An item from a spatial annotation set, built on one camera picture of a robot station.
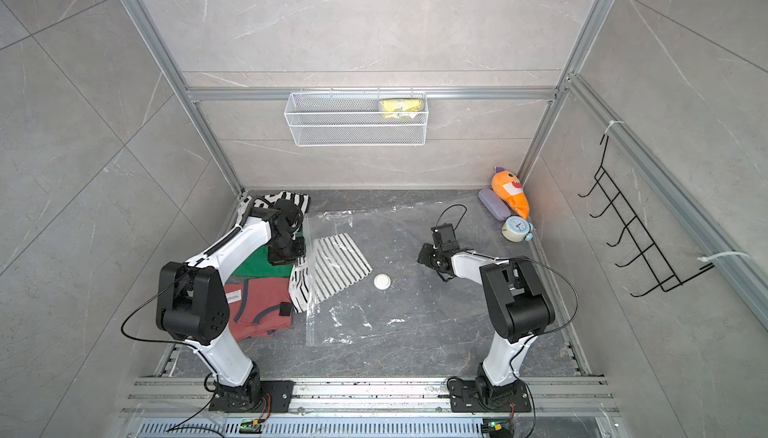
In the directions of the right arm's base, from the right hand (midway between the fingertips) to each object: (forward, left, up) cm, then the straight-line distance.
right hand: (426, 255), depth 99 cm
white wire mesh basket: (+37, +23, +29) cm, 52 cm away
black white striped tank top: (+28, +48, -1) cm, 55 cm away
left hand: (-5, +40, +8) cm, 41 cm away
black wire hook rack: (-13, -44, +31) cm, 56 cm away
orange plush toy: (+25, -33, +6) cm, 42 cm away
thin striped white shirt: (-3, +32, 0) cm, 32 cm away
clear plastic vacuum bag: (-11, +21, 0) cm, 23 cm away
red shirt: (-18, +52, +2) cm, 55 cm away
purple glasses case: (+21, -28, +2) cm, 35 cm away
